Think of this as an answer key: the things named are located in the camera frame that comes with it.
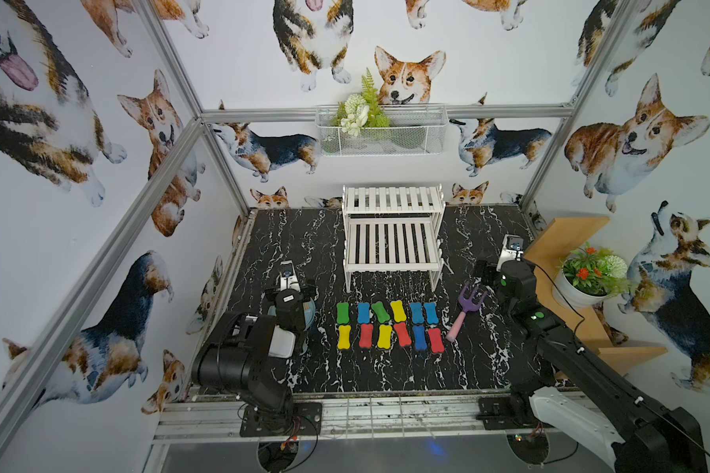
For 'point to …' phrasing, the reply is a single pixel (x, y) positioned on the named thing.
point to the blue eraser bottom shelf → (419, 336)
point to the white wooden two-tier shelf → (392, 230)
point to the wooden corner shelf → (555, 239)
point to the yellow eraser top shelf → (398, 310)
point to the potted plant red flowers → (589, 276)
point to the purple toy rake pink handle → (465, 305)
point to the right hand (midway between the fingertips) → (510, 250)
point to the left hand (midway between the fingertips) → (287, 267)
